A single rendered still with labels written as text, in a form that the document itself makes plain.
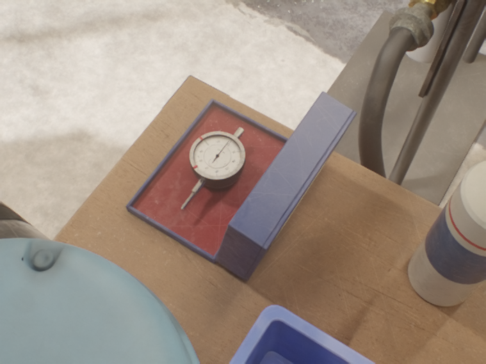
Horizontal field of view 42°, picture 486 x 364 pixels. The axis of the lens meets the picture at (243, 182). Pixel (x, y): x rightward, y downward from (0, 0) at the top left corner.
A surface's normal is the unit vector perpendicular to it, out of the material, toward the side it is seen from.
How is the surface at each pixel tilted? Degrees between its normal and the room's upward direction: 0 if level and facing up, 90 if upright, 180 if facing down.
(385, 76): 31
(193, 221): 0
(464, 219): 90
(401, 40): 15
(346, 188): 0
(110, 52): 0
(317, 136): 9
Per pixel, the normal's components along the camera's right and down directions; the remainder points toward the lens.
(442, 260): -0.80, 0.54
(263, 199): 0.14, -0.38
